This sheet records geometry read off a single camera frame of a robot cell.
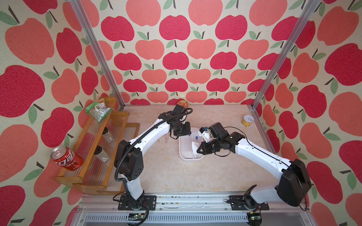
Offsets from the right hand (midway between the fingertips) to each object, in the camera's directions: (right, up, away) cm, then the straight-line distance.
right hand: (198, 153), depth 79 cm
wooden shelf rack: (-50, +8, -14) cm, 52 cm away
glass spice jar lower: (-49, +3, -11) cm, 51 cm away
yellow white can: (+41, +18, +25) cm, 51 cm away
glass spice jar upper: (-52, +10, 0) cm, 53 cm away
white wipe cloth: (-2, +4, +1) cm, 4 cm away
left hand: (-3, +10, +4) cm, 11 cm away
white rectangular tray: (-5, +4, +3) cm, 7 cm away
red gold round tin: (-8, +33, +40) cm, 52 cm away
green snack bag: (-54, +24, -6) cm, 59 cm away
